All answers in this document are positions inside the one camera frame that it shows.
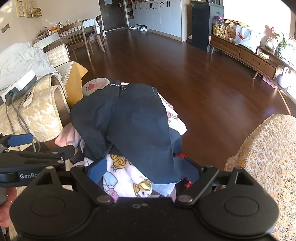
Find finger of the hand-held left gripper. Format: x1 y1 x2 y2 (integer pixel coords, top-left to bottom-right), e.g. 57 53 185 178
0 145 76 173
0 133 34 149

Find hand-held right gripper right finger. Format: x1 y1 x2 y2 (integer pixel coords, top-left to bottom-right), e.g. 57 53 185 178
173 156 255 206

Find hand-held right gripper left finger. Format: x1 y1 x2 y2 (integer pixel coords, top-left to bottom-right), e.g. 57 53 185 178
35 159 115 205

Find dark navy pants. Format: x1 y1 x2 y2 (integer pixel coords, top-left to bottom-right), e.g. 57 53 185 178
69 80 183 184

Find person's left hand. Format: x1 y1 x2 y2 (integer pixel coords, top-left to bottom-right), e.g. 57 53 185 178
0 186 18 232

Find red garment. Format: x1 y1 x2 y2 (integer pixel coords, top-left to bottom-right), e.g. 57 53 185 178
176 152 193 189

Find white cartoon print cloth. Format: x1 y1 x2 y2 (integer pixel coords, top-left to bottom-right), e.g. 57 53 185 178
84 92 188 198

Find pink cloth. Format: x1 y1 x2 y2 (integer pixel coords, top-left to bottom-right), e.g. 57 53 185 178
55 126 81 149

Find light blue cloth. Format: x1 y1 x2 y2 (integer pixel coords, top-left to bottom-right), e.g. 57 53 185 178
150 182 177 197

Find yellow patterned sofa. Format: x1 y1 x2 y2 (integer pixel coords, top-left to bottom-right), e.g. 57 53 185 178
0 43 89 151

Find white remote control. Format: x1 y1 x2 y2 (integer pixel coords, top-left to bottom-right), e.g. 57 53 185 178
23 87 36 107

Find white box device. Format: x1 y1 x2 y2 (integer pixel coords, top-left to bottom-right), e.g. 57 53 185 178
0 70 38 106

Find white blanket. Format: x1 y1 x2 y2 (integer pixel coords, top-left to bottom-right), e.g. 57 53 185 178
0 43 62 86

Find yellow lace tablecloth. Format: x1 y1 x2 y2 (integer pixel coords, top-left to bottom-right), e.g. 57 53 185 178
223 113 296 241

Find white round cushion red print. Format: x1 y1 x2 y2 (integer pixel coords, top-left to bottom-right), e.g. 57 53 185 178
81 77 111 96

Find yellow lace-edged sofa cover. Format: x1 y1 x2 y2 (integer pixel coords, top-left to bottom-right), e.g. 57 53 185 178
54 61 89 109

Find wooden dining chair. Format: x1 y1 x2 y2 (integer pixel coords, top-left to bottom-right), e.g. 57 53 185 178
91 15 107 52
58 22 94 62

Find pink flat box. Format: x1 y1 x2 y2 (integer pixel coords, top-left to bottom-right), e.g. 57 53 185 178
262 76 277 89

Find wooden TV console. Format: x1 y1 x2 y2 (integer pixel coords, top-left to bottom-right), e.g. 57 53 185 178
208 34 296 80

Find lavender kettlebell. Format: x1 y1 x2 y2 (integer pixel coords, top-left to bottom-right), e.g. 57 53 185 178
276 67 291 89

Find dining table white tablecloth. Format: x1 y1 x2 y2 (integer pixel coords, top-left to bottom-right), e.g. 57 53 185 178
32 18 107 52

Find black tall appliance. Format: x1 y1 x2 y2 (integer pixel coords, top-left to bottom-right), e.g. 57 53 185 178
191 1 225 52

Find snack bag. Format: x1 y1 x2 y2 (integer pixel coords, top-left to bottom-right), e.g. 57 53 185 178
224 21 237 42

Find white shopping bag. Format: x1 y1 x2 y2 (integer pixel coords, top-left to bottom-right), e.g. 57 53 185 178
235 24 263 54

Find cookie jar pink lid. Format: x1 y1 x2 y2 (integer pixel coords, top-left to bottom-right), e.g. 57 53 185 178
212 16 226 37

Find row of shoes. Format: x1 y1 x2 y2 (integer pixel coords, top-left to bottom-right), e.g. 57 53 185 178
128 24 148 32

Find potted plant patterned pot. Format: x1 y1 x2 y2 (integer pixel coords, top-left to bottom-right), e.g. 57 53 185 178
265 25 295 58

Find dark wooden door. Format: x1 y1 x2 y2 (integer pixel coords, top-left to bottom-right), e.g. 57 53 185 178
98 0 126 32

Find wooden wall shelf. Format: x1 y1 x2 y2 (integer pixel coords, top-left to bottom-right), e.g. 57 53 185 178
15 0 43 18

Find white cabinet wall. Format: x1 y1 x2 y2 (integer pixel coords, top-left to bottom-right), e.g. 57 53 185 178
126 0 183 39

